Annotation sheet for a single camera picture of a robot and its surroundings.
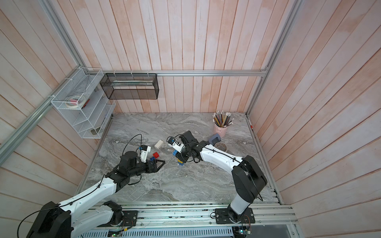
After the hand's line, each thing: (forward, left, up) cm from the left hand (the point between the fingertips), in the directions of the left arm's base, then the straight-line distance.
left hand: (160, 164), depth 82 cm
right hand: (+8, -10, -1) cm, 13 cm away
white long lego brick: (+19, +4, -9) cm, 22 cm away
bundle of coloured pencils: (+33, -40, +2) cm, 52 cm away
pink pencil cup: (+26, -38, -1) cm, 46 cm away
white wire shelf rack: (+17, +37, +19) cm, 45 cm away
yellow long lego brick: (-1, -11, +5) cm, 13 cm away
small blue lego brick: (+7, +7, -7) cm, 12 cm away
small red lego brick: (+11, +5, -9) cm, 15 cm away
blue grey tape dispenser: (+22, -35, -7) cm, 42 cm away
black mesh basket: (+53, +26, +15) cm, 61 cm away
